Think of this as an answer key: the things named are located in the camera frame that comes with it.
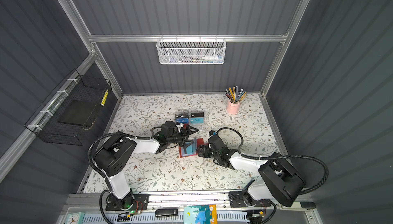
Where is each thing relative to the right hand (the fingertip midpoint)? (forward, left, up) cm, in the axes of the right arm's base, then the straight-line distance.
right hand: (203, 150), depth 88 cm
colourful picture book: (-30, +1, -2) cm, 30 cm away
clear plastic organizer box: (+21, +5, +4) cm, 22 cm away
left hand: (+7, +3, +6) cm, 9 cm away
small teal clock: (-32, +58, +1) cm, 66 cm away
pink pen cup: (+29, -21, +3) cm, 36 cm away
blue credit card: (+20, +4, +2) cm, 20 cm away
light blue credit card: (+1, +7, -2) cm, 8 cm away
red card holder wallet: (+7, +2, -1) cm, 7 cm away
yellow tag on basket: (+19, +54, +24) cm, 62 cm away
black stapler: (-30, +17, +1) cm, 34 cm away
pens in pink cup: (+37, -23, +7) cm, 44 cm away
